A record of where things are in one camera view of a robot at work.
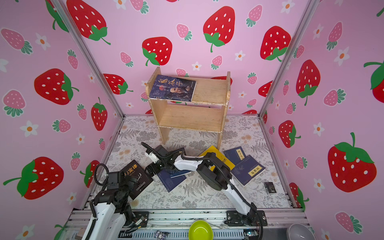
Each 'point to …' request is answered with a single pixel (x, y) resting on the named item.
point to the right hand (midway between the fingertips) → (148, 168)
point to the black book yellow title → (134, 170)
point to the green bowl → (200, 230)
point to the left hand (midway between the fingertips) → (132, 184)
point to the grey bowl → (299, 231)
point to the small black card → (270, 187)
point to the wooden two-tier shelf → (205, 112)
